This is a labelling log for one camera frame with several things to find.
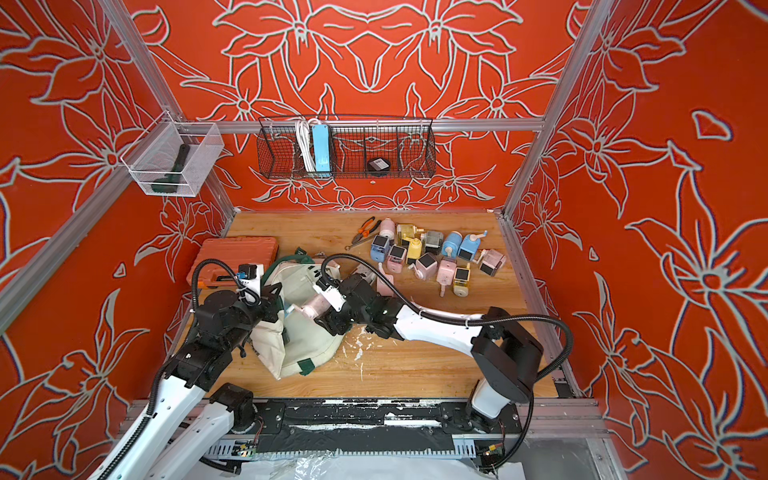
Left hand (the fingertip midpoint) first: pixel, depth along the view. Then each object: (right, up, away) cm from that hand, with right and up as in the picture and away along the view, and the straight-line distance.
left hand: (279, 282), depth 75 cm
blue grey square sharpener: (+26, +8, +28) cm, 39 cm away
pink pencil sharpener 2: (+9, -6, 0) cm, 11 cm away
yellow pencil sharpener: (+36, +14, +33) cm, 51 cm away
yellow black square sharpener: (+52, -2, +17) cm, 55 cm away
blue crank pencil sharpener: (+57, +9, +27) cm, 64 cm away
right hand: (+10, -7, +3) cm, 13 cm away
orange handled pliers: (+19, +14, +38) cm, 45 cm away
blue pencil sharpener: (+50, +8, +26) cm, 57 cm away
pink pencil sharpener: (+28, +15, +30) cm, 44 cm away
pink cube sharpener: (+41, +2, +20) cm, 46 cm away
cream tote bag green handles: (+2, -19, +6) cm, 20 cm away
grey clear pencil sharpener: (+45, +10, +29) cm, 54 cm away
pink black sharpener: (+63, +4, +23) cm, 67 cm away
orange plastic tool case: (-24, +7, +27) cm, 37 cm away
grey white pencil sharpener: (+22, 0, +21) cm, 30 cm away
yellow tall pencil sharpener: (+38, +8, +26) cm, 46 cm away
